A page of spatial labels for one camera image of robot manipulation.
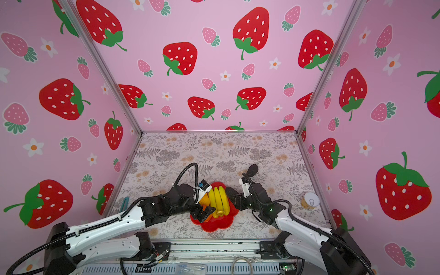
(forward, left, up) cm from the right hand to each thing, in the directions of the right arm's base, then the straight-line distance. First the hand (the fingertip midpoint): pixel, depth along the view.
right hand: (231, 199), depth 82 cm
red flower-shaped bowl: (-9, +5, -7) cm, 13 cm away
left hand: (-5, +9, +7) cm, 12 cm away
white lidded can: (+3, -39, -3) cm, 40 cm away
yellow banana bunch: (+1, +6, -4) cm, 8 cm away
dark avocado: (+21, -11, -5) cm, 24 cm away
